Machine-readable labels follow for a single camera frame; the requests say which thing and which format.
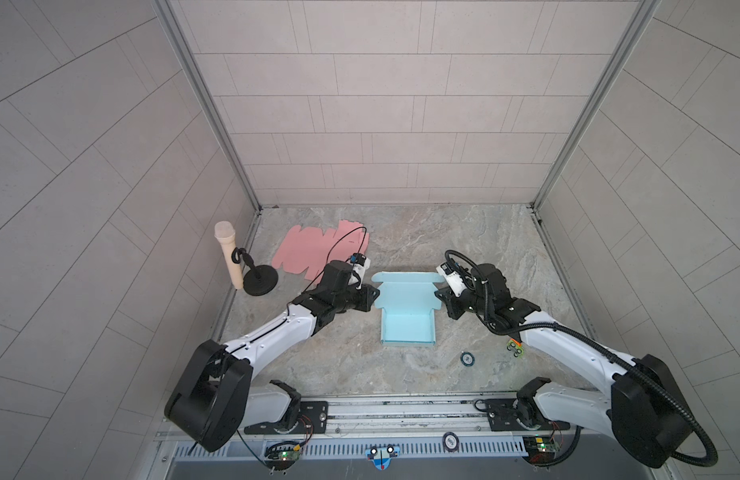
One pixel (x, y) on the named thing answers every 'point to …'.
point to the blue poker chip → (467, 359)
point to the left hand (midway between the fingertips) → (384, 290)
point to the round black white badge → (451, 442)
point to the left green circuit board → (281, 459)
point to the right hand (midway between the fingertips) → (435, 294)
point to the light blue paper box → (407, 301)
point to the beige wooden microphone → (225, 231)
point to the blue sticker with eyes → (382, 456)
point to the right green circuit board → (541, 449)
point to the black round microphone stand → (259, 280)
